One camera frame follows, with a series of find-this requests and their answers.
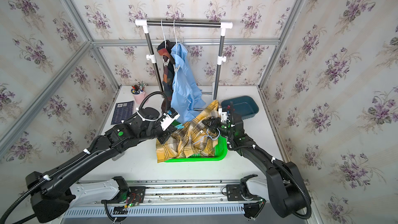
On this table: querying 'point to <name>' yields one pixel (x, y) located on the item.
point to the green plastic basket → (221, 153)
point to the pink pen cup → (138, 92)
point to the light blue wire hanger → (208, 136)
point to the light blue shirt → (186, 94)
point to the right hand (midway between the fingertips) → (204, 122)
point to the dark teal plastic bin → (244, 106)
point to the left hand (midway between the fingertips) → (176, 127)
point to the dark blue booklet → (123, 110)
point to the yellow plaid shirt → (193, 140)
